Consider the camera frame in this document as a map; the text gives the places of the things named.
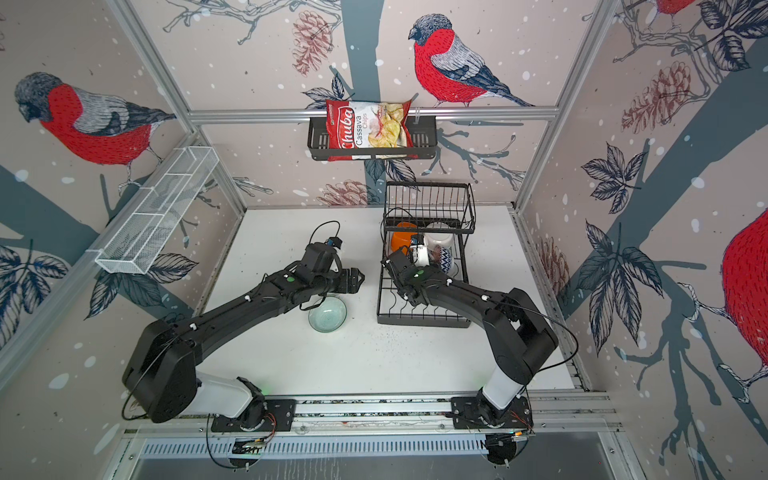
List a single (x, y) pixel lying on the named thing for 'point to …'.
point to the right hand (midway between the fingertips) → (429, 268)
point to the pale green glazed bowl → (329, 315)
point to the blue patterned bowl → (443, 256)
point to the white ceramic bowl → (441, 239)
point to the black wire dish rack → (430, 221)
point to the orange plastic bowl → (402, 238)
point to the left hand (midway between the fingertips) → (354, 276)
